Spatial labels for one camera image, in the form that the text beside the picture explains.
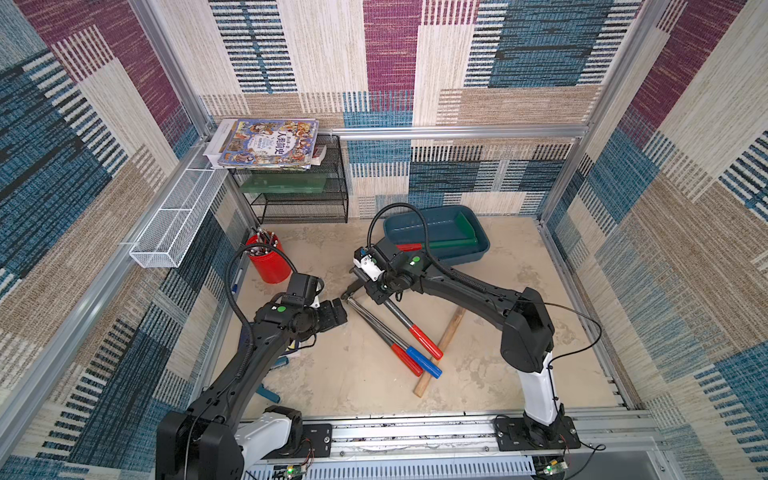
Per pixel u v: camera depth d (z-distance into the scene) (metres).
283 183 0.95
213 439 0.38
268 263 1.01
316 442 0.74
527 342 0.50
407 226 1.19
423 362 0.82
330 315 0.73
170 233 0.72
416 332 0.79
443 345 0.87
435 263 0.60
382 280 0.75
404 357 0.84
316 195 1.14
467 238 1.12
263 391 0.81
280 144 0.80
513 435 0.73
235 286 1.08
